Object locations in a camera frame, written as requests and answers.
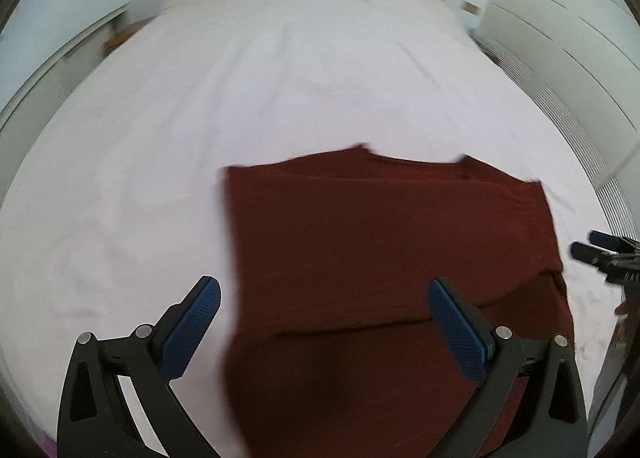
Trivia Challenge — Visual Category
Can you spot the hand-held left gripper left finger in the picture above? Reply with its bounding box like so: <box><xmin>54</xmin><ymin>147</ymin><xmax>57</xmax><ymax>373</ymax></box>
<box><xmin>56</xmin><ymin>275</ymin><xmax>222</xmax><ymax>458</ymax></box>

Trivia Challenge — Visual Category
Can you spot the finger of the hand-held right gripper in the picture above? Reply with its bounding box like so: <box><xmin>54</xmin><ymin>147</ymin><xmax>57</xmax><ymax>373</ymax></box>
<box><xmin>589</xmin><ymin>231</ymin><xmax>623</xmax><ymax>251</ymax></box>
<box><xmin>571</xmin><ymin>241</ymin><xmax>614</xmax><ymax>269</ymax></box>

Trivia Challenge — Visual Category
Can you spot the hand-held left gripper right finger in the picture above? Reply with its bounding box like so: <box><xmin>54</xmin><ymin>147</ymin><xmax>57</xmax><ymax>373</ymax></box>
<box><xmin>426</xmin><ymin>278</ymin><xmax>590</xmax><ymax>458</ymax></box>

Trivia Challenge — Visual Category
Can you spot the dark red knit sweater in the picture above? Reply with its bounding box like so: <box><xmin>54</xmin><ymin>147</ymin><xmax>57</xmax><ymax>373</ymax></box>
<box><xmin>220</xmin><ymin>142</ymin><xmax>576</xmax><ymax>458</ymax></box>

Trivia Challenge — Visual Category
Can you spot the white slatted cabinet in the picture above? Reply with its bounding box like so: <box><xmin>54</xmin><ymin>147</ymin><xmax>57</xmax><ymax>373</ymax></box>
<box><xmin>0</xmin><ymin>8</ymin><xmax>128</xmax><ymax>189</ymax></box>
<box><xmin>475</xmin><ymin>38</ymin><xmax>640</xmax><ymax>249</ymax></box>

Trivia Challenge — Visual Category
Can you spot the white wardrobe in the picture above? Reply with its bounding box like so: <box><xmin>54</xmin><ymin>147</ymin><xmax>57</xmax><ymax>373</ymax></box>
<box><xmin>475</xmin><ymin>0</ymin><xmax>640</xmax><ymax>189</ymax></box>

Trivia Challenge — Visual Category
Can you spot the bed with pink sheet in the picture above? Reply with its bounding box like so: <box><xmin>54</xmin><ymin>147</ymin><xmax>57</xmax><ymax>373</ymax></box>
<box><xmin>0</xmin><ymin>0</ymin><xmax>623</xmax><ymax>458</ymax></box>

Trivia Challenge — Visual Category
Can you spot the wooden nightstand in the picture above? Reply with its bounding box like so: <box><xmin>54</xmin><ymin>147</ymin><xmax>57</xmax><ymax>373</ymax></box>
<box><xmin>102</xmin><ymin>20</ymin><xmax>151</xmax><ymax>56</ymax></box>

